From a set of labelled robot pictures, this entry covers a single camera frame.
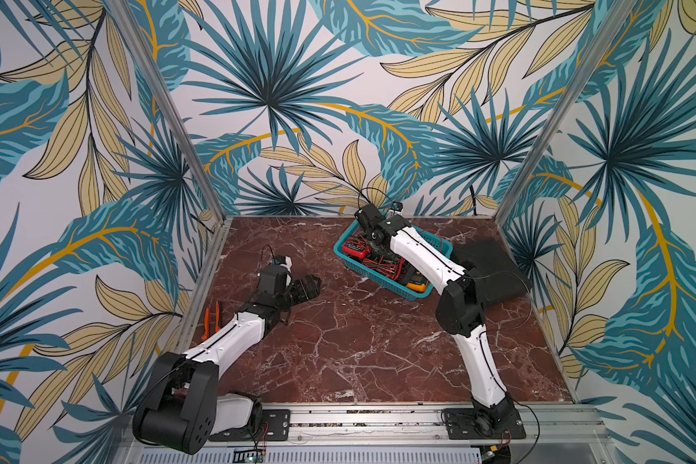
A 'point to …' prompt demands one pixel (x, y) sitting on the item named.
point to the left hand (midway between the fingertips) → (310, 287)
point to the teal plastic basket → (398, 286)
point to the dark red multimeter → (356, 247)
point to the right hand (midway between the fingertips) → (391, 237)
